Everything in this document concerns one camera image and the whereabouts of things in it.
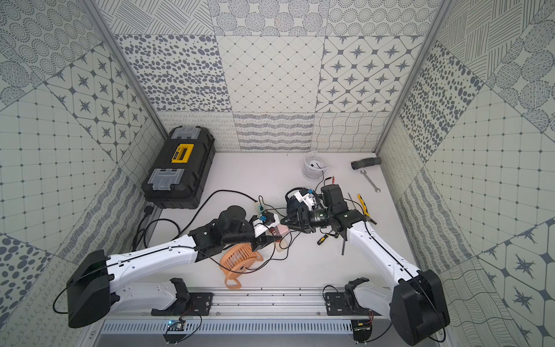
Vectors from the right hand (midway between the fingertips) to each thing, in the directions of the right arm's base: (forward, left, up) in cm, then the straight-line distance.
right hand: (285, 226), depth 72 cm
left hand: (+2, +3, -1) cm, 4 cm away
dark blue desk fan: (+18, -3, -13) cm, 22 cm away
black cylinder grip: (+45, -41, -16) cm, 63 cm away
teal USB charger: (+12, +11, -11) cm, 20 cm away
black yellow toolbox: (+23, +45, -1) cm, 50 cm away
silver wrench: (+30, -45, -20) cm, 57 cm away
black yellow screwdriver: (+4, -15, -19) cm, 25 cm away
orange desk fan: (-10, +17, -7) cm, 21 cm away
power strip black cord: (+7, +45, -18) cm, 49 cm away
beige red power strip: (0, +2, -17) cm, 17 cm away
